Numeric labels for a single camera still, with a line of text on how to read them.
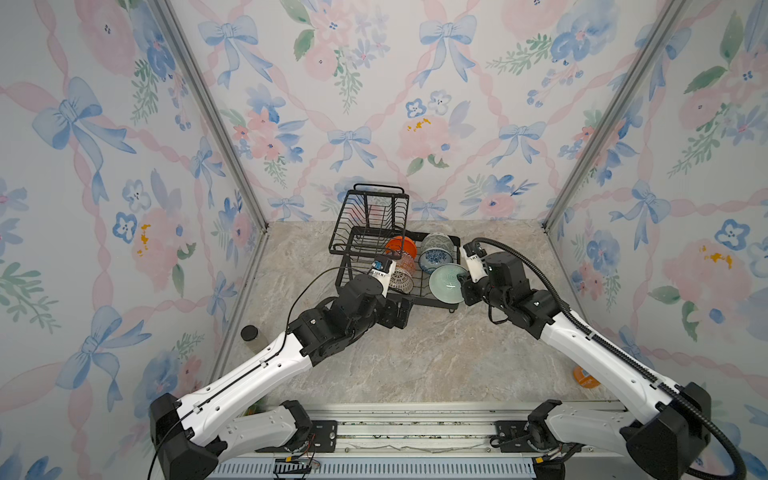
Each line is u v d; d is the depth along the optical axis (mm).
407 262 1034
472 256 666
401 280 1003
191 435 382
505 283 576
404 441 748
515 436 731
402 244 1088
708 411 409
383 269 595
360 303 503
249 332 811
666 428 376
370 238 1092
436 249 997
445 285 774
